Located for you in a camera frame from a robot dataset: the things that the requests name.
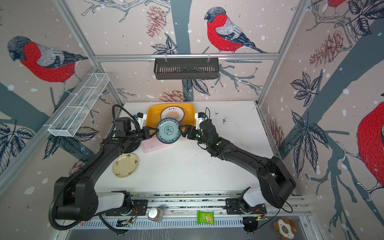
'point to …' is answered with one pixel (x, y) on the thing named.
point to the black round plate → (131, 145)
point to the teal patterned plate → (169, 131)
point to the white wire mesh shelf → (73, 113)
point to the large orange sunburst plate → (174, 112)
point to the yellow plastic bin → (154, 110)
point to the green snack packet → (205, 217)
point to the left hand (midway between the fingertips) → (157, 130)
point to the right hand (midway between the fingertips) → (181, 130)
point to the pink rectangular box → (152, 143)
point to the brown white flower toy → (286, 227)
